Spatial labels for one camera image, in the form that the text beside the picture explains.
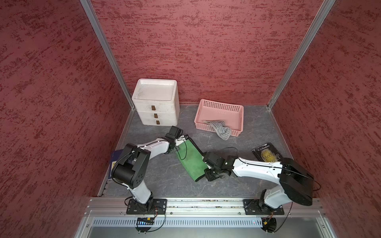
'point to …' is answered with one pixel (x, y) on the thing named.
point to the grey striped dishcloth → (222, 131)
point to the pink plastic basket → (232, 114)
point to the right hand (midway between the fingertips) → (208, 177)
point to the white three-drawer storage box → (157, 101)
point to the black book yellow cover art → (268, 152)
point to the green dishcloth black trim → (191, 157)
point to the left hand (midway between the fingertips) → (170, 143)
